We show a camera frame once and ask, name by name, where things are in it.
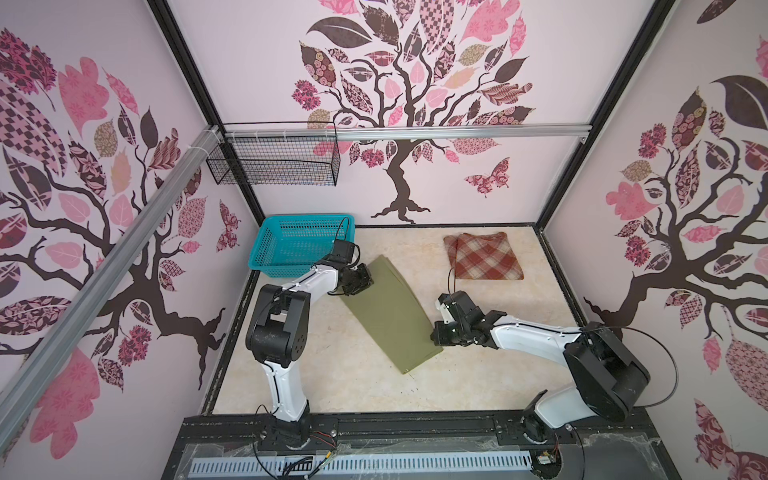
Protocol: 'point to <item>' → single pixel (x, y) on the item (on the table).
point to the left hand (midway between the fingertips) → (373, 284)
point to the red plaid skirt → (483, 256)
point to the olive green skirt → (394, 314)
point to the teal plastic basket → (288, 245)
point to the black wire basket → (279, 161)
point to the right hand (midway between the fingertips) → (429, 333)
